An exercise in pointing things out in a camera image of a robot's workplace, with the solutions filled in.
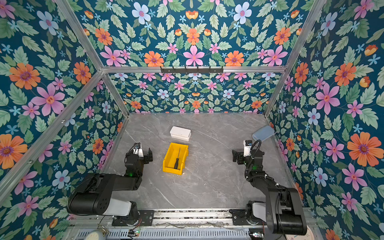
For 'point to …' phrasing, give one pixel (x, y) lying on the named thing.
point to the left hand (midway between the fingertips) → (141, 145)
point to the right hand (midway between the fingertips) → (241, 149)
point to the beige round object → (95, 234)
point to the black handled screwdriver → (177, 161)
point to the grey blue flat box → (263, 133)
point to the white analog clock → (308, 236)
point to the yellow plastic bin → (175, 151)
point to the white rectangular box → (181, 133)
